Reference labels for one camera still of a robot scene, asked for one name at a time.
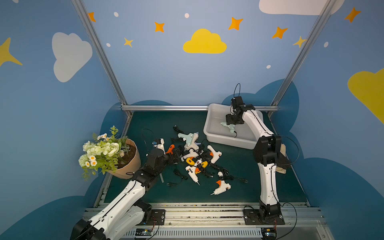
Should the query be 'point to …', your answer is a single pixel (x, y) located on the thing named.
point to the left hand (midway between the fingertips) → (172, 149)
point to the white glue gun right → (216, 154)
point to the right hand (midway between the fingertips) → (233, 119)
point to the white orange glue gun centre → (192, 171)
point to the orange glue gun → (170, 150)
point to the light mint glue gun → (231, 126)
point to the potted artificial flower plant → (118, 156)
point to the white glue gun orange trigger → (222, 187)
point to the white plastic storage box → (216, 133)
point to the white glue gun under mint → (192, 154)
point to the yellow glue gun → (192, 161)
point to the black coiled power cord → (176, 128)
